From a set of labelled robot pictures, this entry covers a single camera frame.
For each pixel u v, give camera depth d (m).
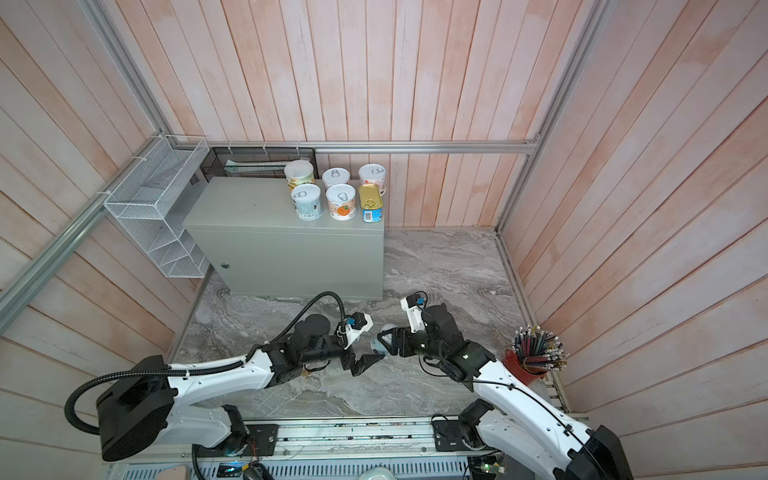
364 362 0.67
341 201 0.72
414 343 0.67
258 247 0.80
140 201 0.76
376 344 0.76
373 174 0.79
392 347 0.69
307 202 0.73
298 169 0.76
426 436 0.77
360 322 0.64
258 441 0.73
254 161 1.00
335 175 0.78
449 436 0.73
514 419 0.49
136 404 0.44
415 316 0.71
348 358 0.67
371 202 0.73
